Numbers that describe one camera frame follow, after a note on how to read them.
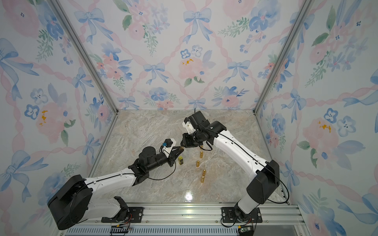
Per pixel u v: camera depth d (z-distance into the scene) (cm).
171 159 69
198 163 88
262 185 41
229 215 73
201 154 92
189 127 70
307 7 69
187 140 66
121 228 73
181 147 76
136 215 73
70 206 42
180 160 86
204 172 90
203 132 55
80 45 82
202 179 83
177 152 76
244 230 73
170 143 65
